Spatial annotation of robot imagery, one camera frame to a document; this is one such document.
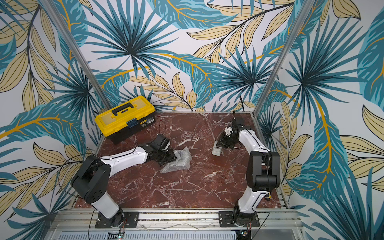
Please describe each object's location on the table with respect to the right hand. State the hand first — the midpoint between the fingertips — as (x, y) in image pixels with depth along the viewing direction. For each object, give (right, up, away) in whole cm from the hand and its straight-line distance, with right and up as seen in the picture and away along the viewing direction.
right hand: (218, 143), depth 91 cm
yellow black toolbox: (-59, +13, +1) cm, 61 cm away
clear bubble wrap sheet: (-21, -9, -8) cm, 24 cm away
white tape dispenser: (-1, -4, -1) cm, 5 cm away
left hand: (-26, -10, -4) cm, 28 cm away
